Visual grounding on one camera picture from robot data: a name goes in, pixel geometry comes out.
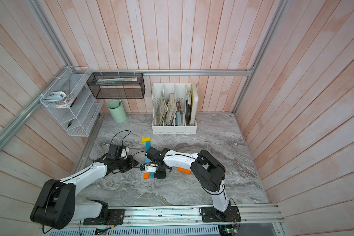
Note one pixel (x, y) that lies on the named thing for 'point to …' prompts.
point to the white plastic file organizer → (171, 107)
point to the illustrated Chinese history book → (161, 109)
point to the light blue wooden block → (147, 160)
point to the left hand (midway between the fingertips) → (138, 164)
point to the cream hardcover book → (193, 103)
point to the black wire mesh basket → (117, 85)
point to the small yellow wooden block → (144, 139)
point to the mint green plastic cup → (117, 110)
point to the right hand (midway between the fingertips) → (159, 172)
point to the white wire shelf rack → (77, 119)
